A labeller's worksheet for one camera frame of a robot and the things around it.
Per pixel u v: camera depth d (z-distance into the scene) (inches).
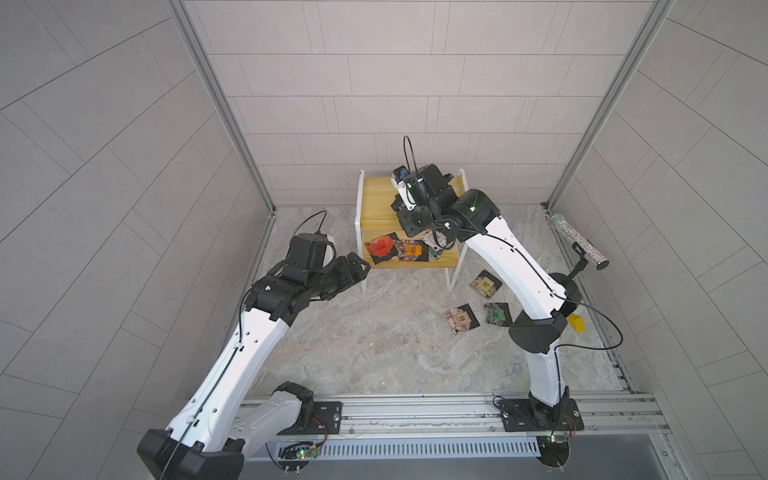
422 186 20.0
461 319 34.2
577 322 34.0
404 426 27.9
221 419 14.5
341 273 24.0
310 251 20.5
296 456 25.6
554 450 27.0
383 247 33.4
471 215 18.3
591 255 31.0
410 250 33.3
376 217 28.4
